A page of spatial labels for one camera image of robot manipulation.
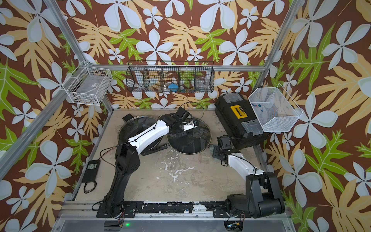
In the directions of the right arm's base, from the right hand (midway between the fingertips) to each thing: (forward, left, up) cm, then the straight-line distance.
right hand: (217, 151), depth 92 cm
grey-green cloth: (+2, +4, +2) cm, 5 cm away
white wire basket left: (+28, +80, +32) cm, 90 cm away
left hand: (+12, +22, +11) cm, 27 cm away
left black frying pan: (+27, +64, -7) cm, 70 cm away
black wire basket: (+42, +31, +29) cm, 59 cm away
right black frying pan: (0, +37, +6) cm, 37 cm away
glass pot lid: (-15, +38, +32) cm, 52 cm away
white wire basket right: (+14, -32, +23) cm, 42 cm away
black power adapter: (-12, +78, -2) cm, 79 cm away
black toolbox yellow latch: (+16, -13, +14) cm, 25 cm away
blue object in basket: (+33, +29, +26) cm, 51 cm away
